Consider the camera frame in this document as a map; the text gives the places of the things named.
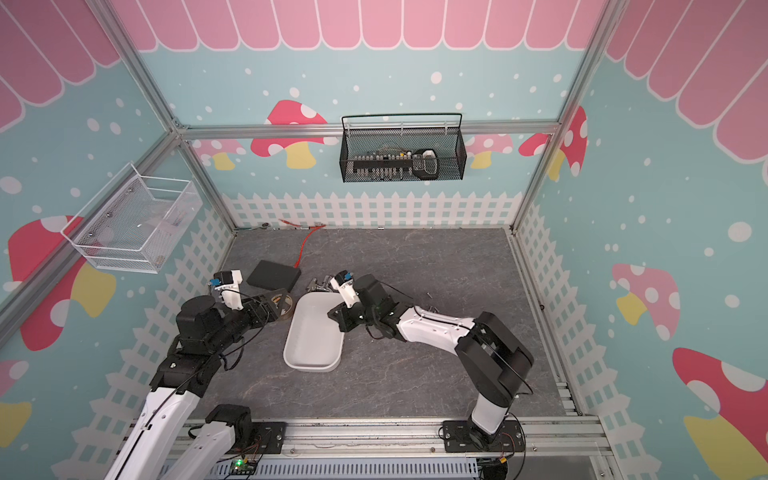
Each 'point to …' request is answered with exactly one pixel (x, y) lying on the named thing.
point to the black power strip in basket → (422, 165)
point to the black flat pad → (274, 275)
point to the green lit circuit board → (242, 466)
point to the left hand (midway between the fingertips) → (276, 299)
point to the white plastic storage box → (313, 340)
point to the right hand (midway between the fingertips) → (329, 314)
